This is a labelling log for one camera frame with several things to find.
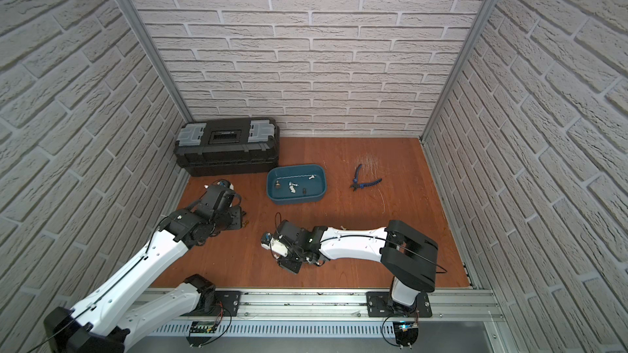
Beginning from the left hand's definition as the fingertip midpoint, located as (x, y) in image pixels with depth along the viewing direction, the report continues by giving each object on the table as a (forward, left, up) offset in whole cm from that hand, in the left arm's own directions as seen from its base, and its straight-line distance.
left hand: (241, 210), depth 78 cm
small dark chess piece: (+17, -20, -14) cm, 29 cm away
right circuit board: (-32, -51, -15) cm, 62 cm away
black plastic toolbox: (+27, +16, +1) cm, 32 cm away
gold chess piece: (+19, -8, -13) cm, 24 cm away
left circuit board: (-30, +10, -18) cm, 37 cm away
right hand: (-11, -15, -12) cm, 22 cm away
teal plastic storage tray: (+23, -22, -13) cm, 35 cm away
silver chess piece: (+18, -14, -14) cm, 27 cm away
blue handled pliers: (+20, -42, -14) cm, 48 cm away
